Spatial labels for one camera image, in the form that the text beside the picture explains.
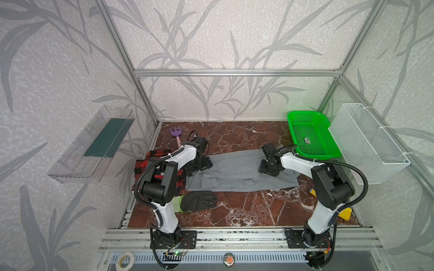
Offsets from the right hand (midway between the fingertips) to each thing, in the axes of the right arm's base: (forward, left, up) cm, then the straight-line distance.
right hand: (262, 165), depth 97 cm
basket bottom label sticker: (+19, -31, -1) cm, 37 cm away
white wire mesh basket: (-10, -33, +34) cm, 48 cm away
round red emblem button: (-44, +20, 0) cm, 48 cm away
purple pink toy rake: (+24, +55, +1) cm, 60 cm away
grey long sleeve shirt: (-5, +14, +2) cm, 15 cm away
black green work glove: (-20, +33, +1) cm, 39 cm away
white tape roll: (-44, +63, 0) cm, 77 cm away
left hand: (-1, +33, +3) cm, 33 cm away
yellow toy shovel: (-26, -36, 0) cm, 45 cm away
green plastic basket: (+23, -37, -1) cm, 43 cm away
